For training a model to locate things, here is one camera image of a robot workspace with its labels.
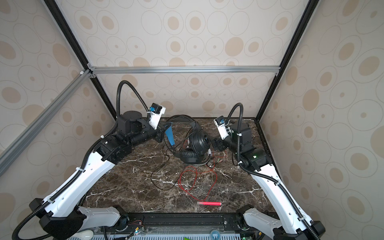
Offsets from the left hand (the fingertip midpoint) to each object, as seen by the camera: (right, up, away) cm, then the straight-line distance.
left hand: (172, 122), depth 62 cm
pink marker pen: (+17, -42, +17) cm, 49 cm away
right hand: (+21, -4, +8) cm, 23 cm away
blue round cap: (+19, -53, +8) cm, 57 cm away
